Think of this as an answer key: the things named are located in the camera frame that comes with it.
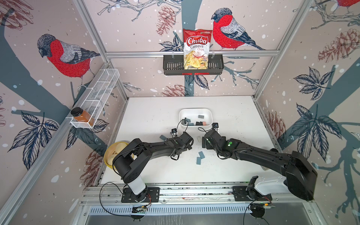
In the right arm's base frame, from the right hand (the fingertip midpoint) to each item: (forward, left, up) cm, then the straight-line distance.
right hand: (208, 138), depth 85 cm
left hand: (-1, +16, -8) cm, 18 cm away
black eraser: (+17, +6, -8) cm, 19 cm away
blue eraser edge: (+16, +11, -8) cm, 21 cm away
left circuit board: (-36, +38, -11) cm, 53 cm away
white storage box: (+22, +7, -9) cm, 25 cm away
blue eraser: (+5, +31, -10) cm, 33 cm away
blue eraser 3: (-11, +6, -9) cm, 15 cm away
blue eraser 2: (-7, +4, -9) cm, 12 cm away
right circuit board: (-32, -25, -9) cm, 42 cm away
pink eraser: (+18, +1, -9) cm, 19 cm away
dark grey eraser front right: (+17, +3, -8) cm, 19 cm away
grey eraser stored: (+24, +4, -8) cm, 25 cm away
